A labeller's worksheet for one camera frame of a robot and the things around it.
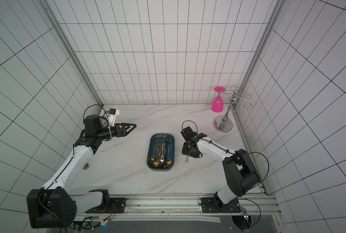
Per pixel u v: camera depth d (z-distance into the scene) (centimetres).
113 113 70
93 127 60
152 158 88
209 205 73
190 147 64
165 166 84
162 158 89
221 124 107
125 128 68
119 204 73
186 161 88
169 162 86
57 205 39
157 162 85
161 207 74
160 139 100
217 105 98
